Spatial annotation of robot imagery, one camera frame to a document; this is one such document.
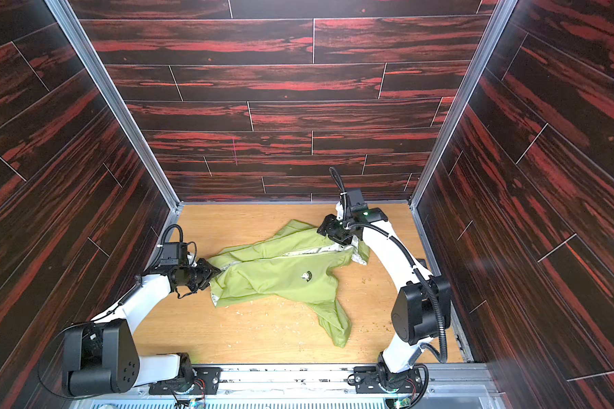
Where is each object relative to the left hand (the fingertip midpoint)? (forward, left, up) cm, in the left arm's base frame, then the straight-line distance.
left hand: (220, 271), depth 89 cm
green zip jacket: (+5, -25, -4) cm, 26 cm away
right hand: (+10, -38, +11) cm, 40 cm away
